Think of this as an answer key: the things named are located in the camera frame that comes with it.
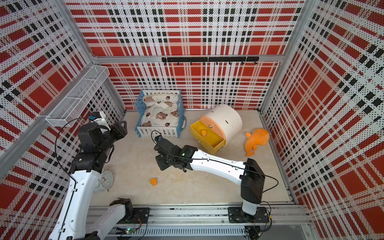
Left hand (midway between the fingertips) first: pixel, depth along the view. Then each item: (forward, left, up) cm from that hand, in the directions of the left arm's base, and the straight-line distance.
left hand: (126, 123), depth 71 cm
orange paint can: (-18, -9, -31) cm, 37 cm away
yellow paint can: (+8, -38, -20) cm, 44 cm away
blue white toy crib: (+14, -12, -26) cm, 32 cm away
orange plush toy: (+9, -75, -26) cm, 80 cm away
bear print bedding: (+32, -7, -23) cm, 39 cm away
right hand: (-12, -18, -13) cm, 25 cm away
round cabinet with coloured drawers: (+7, -49, -9) cm, 50 cm away
